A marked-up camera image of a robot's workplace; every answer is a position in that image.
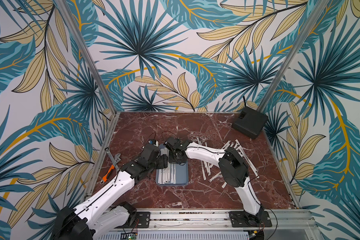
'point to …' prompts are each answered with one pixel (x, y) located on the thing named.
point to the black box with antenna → (250, 121)
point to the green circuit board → (131, 237)
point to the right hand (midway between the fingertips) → (172, 160)
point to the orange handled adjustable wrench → (116, 159)
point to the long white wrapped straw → (245, 154)
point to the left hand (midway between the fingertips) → (161, 160)
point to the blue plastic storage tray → (175, 174)
